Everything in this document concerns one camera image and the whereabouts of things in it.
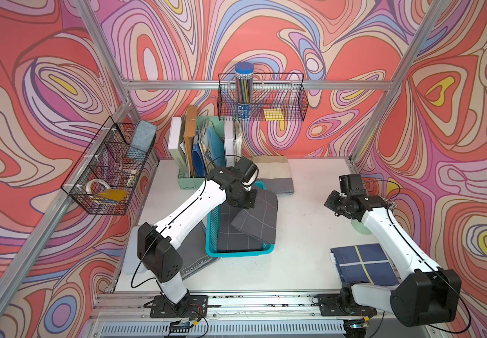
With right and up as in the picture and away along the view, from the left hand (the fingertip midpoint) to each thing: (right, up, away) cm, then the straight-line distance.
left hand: (255, 204), depth 78 cm
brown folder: (-26, +28, +7) cm, 39 cm away
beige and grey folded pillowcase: (+13, +13, +36) cm, 41 cm away
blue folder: (-17, +24, +21) cm, 36 cm away
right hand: (+31, -2, +5) cm, 32 cm away
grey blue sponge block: (-44, +25, +4) cm, 51 cm away
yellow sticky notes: (+9, +38, +13) cm, 41 cm away
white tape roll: (-54, +7, -12) cm, 56 cm away
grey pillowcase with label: (-24, -21, +6) cm, 33 cm away
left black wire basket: (-58, +9, +3) cm, 59 cm away
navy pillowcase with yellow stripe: (+44, -24, +5) cm, 51 cm away
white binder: (-11, +26, +16) cm, 32 cm away
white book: (-33, +27, +10) cm, 44 cm away
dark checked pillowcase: (+2, -7, +1) cm, 7 cm away
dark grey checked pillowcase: (-10, -16, +11) cm, 22 cm away
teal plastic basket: (-17, -13, +4) cm, 22 cm away
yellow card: (-46, +4, -10) cm, 47 cm away
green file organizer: (-22, +28, +16) cm, 39 cm away
